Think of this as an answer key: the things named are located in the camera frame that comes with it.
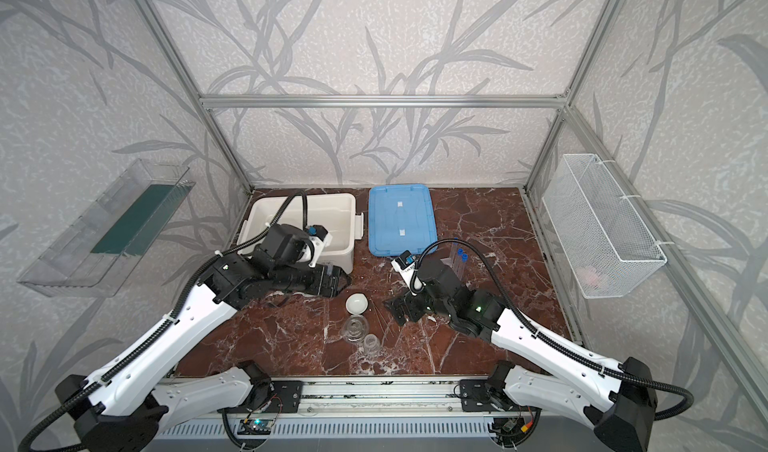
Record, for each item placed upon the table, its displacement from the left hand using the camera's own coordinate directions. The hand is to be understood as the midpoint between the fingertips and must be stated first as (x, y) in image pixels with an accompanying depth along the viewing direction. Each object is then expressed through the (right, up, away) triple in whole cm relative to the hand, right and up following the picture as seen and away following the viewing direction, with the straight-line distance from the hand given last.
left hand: (342, 271), depth 70 cm
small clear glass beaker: (+6, -19, +5) cm, 21 cm away
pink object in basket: (+60, -2, +3) cm, 60 cm away
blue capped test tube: (+35, -2, +30) cm, 46 cm away
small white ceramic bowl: (0, -13, +19) cm, 23 cm away
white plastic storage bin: (-8, +14, +28) cm, 32 cm away
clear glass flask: (+2, -17, +9) cm, 19 cm away
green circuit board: (-21, -38, +2) cm, 44 cm away
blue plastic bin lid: (+13, +12, +41) cm, 45 cm away
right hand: (+13, -3, +4) cm, 14 cm away
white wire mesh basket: (+56, +8, -9) cm, 57 cm away
